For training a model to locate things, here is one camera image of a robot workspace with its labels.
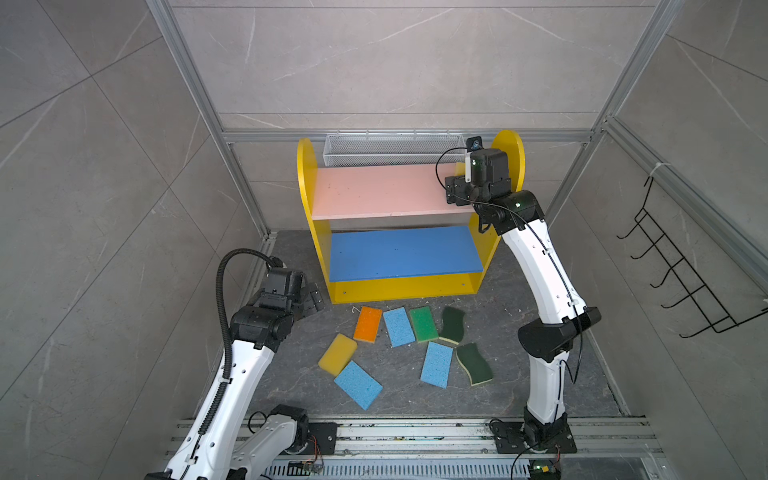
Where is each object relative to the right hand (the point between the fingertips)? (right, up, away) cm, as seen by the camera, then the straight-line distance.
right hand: (468, 176), depth 75 cm
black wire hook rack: (+47, -33, -15) cm, 59 cm away
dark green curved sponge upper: (0, -43, +18) cm, 46 cm away
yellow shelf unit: (-22, -12, +26) cm, 36 cm away
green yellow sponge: (-9, -42, +17) cm, 47 cm away
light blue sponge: (-6, -52, +10) cm, 54 cm away
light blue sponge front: (-28, -57, +5) cm, 63 cm away
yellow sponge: (-36, -51, +13) cm, 63 cm away
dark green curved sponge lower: (+4, -52, +11) cm, 53 cm away
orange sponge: (-28, -43, +18) cm, 54 cm away
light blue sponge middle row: (-17, -43, +18) cm, 50 cm away
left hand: (-43, -30, -2) cm, 52 cm away
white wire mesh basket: (-19, +15, +23) cm, 33 cm away
